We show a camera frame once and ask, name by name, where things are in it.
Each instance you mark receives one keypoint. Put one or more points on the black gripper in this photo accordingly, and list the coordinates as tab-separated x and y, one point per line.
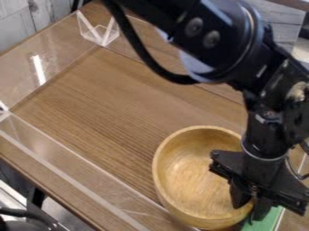
260	181

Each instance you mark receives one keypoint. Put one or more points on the brown wooden bowl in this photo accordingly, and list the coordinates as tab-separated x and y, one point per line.
191	191

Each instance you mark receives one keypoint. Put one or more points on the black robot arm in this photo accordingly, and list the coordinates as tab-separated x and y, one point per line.
228	47

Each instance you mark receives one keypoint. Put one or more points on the green flat block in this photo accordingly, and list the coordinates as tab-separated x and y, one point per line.
268	224

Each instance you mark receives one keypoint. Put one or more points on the black table frame leg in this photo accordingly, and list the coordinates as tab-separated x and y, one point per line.
36	200

